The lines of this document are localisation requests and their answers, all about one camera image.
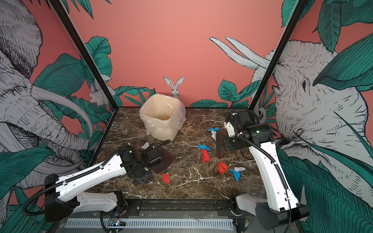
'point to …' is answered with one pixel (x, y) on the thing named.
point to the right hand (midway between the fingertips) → (225, 142)
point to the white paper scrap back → (213, 135)
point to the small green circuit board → (116, 222)
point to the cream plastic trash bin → (163, 116)
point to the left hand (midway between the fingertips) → (142, 176)
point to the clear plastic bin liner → (163, 116)
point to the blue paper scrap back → (212, 129)
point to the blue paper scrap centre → (203, 147)
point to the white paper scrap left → (145, 145)
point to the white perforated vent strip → (155, 223)
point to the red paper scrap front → (166, 178)
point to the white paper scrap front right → (239, 169)
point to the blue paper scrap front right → (237, 174)
